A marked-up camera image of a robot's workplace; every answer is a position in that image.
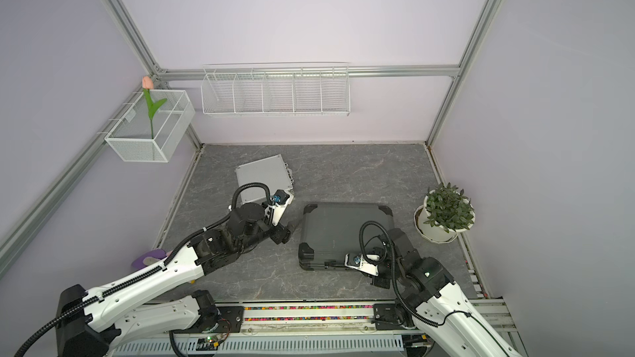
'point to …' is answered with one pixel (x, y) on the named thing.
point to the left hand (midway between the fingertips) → (291, 213)
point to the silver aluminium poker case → (271, 172)
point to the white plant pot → (432, 231)
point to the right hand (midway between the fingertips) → (364, 257)
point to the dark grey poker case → (331, 230)
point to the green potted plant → (447, 207)
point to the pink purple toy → (150, 259)
